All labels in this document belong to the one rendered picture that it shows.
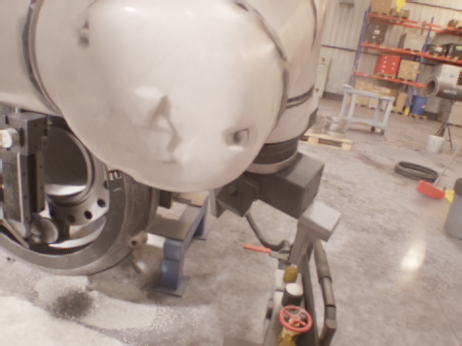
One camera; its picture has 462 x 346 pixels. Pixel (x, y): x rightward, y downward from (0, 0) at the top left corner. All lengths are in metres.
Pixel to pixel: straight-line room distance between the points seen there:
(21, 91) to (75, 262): 0.92
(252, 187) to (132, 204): 0.59
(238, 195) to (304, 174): 0.07
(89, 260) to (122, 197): 0.27
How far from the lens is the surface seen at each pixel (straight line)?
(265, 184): 0.32
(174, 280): 1.42
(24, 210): 1.09
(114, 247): 0.97
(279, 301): 0.80
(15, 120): 0.91
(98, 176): 1.04
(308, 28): 0.18
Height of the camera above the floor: 0.99
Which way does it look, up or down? 20 degrees down
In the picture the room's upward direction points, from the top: 9 degrees clockwise
